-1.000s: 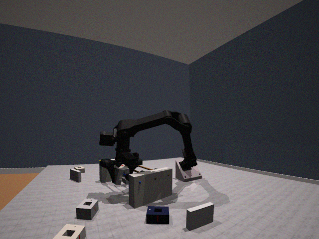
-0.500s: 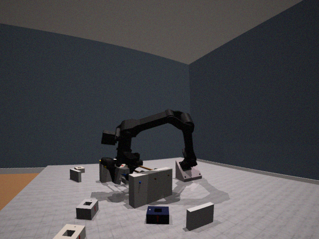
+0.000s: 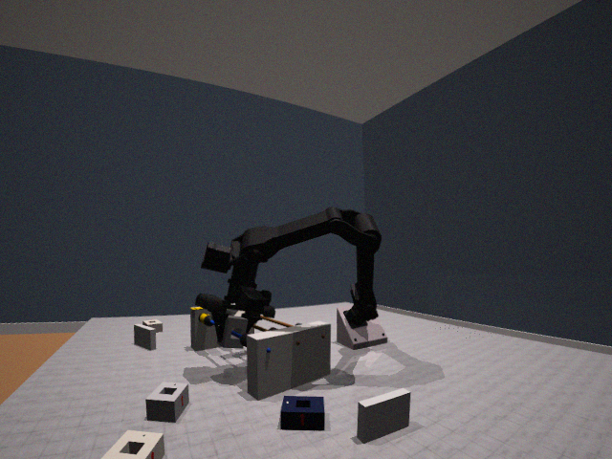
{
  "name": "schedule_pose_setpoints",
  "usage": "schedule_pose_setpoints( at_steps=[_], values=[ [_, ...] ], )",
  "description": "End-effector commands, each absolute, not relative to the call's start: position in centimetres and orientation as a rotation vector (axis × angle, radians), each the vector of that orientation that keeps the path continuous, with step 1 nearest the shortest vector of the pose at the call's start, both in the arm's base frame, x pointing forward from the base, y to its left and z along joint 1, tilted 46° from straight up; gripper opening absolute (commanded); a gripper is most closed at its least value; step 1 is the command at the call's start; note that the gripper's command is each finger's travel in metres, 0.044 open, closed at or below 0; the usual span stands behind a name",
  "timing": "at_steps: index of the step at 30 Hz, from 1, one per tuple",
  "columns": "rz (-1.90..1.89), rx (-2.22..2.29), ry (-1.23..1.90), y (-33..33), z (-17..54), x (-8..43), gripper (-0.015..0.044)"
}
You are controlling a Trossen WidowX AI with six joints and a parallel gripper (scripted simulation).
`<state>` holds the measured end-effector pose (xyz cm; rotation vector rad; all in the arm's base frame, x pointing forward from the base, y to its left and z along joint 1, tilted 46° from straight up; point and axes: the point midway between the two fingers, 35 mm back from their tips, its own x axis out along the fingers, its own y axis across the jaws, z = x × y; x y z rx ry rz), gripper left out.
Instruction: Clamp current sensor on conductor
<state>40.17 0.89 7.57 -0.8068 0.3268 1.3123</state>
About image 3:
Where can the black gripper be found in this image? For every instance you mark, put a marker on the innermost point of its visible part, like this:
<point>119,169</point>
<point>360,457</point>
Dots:
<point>218,307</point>

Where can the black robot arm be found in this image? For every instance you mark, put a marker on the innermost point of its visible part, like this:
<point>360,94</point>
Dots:
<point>259,244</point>

